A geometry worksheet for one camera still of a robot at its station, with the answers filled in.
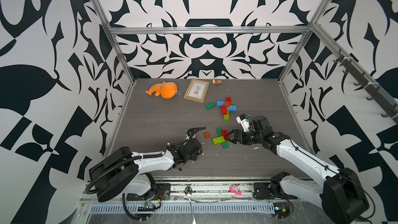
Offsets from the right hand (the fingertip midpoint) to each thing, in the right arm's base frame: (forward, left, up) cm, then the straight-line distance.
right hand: (228, 135), depth 81 cm
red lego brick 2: (+29, -5, -7) cm, 30 cm away
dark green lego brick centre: (+26, +8, -10) cm, 29 cm away
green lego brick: (-1, +1, -10) cm, 10 cm away
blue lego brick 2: (+23, -6, -8) cm, 25 cm away
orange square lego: (+5, +11, -10) cm, 15 cm away
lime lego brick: (+1, +5, -7) cm, 9 cm away
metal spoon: (-23, +21, -11) cm, 33 cm away
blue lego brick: (+26, +1, -7) cm, 27 cm away
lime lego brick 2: (+17, -2, -9) cm, 20 cm away
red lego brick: (+7, +1, -10) cm, 12 cm away
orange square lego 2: (+25, -3, -7) cm, 26 cm away
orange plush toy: (+34, +37, -3) cm, 50 cm away
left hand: (-1, +19, -10) cm, 21 cm away
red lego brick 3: (+23, -1, -10) cm, 26 cm away
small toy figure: (+47, +3, -8) cm, 48 cm away
